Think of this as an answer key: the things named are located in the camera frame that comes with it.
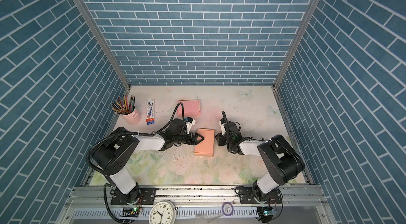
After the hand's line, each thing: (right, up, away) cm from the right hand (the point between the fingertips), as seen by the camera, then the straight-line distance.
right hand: (216, 135), depth 94 cm
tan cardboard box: (-6, -5, -7) cm, 10 cm away
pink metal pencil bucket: (-49, +10, 0) cm, 50 cm away
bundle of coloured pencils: (-56, +17, +2) cm, 59 cm away
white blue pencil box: (-44, +13, +11) cm, 47 cm away
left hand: (-9, -1, -4) cm, 10 cm away
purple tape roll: (+7, -28, -23) cm, 36 cm away
